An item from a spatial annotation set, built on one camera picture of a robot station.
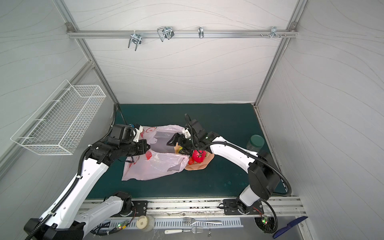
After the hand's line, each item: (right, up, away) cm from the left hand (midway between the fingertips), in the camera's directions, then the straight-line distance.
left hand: (152, 144), depth 73 cm
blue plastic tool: (+66, -38, -4) cm, 76 cm away
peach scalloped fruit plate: (+22, -14, +11) cm, 29 cm away
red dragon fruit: (+24, -8, +10) cm, 27 cm away
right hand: (+10, 0, +3) cm, 11 cm away
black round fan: (+57, -40, -1) cm, 70 cm away
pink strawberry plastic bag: (+5, -6, -3) cm, 9 cm away
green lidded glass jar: (+58, -2, +15) cm, 60 cm away
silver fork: (+20, -36, -4) cm, 41 cm away
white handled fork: (+21, -39, -5) cm, 45 cm away
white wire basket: (-42, +10, -5) cm, 44 cm away
